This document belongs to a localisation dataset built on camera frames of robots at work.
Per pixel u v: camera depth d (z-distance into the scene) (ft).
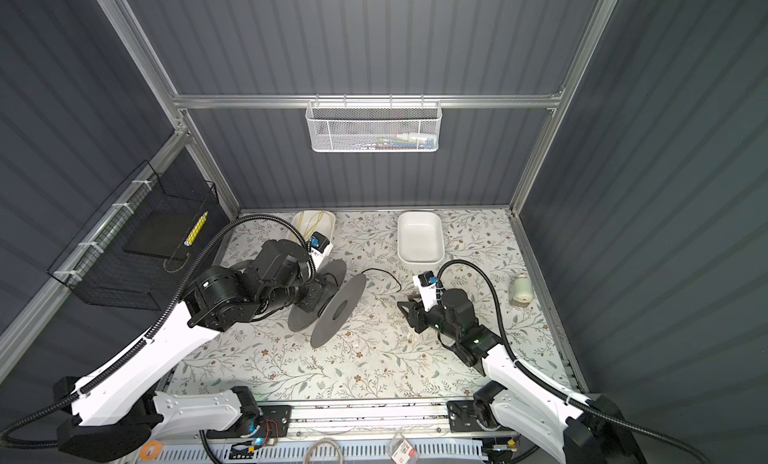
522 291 2.89
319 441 2.31
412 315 2.32
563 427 1.39
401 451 2.23
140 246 2.41
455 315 2.02
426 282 2.27
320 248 1.81
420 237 3.58
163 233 2.48
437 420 2.46
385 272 2.38
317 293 1.83
